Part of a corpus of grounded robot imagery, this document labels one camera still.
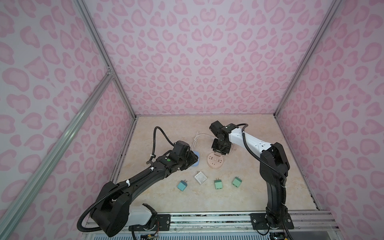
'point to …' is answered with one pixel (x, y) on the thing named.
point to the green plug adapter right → (236, 182)
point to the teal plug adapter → (182, 185)
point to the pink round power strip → (215, 161)
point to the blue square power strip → (197, 163)
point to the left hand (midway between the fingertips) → (200, 160)
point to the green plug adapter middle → (218, 184)
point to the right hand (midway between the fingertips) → (214, 151)
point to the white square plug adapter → (200, 177)
